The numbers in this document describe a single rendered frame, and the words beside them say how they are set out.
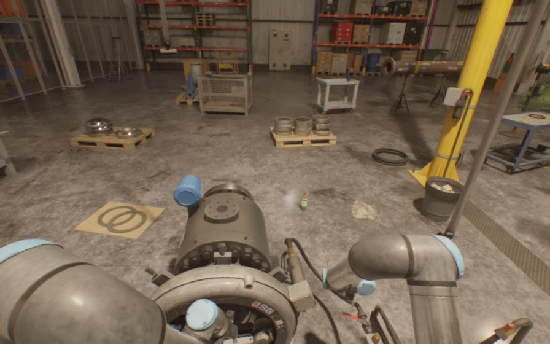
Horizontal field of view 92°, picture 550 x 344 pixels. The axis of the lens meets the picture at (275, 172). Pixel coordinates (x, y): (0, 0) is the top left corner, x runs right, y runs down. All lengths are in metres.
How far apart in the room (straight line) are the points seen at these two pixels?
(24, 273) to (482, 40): 4.14
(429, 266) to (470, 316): 1.98
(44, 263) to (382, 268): 0.69
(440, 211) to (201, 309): 3.04
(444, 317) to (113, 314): 0.69
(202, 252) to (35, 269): 1.13
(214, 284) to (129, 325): 0.82
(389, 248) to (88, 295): 0.64
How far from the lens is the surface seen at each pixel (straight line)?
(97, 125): 5.96
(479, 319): 2.79
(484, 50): 4.13
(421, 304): 0.82
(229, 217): 1.63
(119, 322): 0.43
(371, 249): 0.79
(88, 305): 0.43
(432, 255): 0.81
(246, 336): 1.54
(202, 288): 1.24
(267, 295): 1.29
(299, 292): 1.39
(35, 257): 0.51
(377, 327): 1.79
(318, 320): 2.31
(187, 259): 1.64
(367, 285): 1.33
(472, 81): 4.15
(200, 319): 0.96
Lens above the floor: 1.89
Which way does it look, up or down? 27 degrees down
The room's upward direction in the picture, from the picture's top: 1 degrees clockwise
